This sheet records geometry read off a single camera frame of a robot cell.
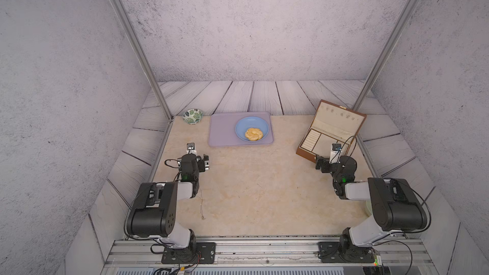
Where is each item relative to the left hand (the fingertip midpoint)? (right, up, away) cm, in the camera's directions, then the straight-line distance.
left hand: (196, 155), depth 94 cm
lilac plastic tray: (+10, +12, +20) cm, 25 cm away
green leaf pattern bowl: (-10, +21, +25) cm, 33 cm away
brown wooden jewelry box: (+70, +15, +9) cm, 73 cm away
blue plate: (+27, +17, +24) cm, 40 cm away
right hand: (+64, +1, -1) cm, 64 cm away
